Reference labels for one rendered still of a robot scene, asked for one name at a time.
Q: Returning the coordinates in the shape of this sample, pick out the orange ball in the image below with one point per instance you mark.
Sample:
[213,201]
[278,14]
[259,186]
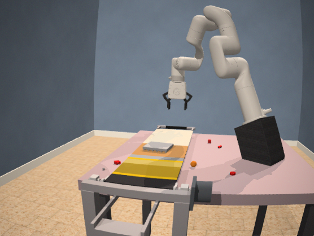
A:
[193,163]

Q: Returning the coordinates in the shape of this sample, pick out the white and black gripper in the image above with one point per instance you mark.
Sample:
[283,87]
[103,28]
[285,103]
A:
[177,90]

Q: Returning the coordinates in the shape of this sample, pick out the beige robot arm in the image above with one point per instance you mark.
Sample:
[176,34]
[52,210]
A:
[226,44]

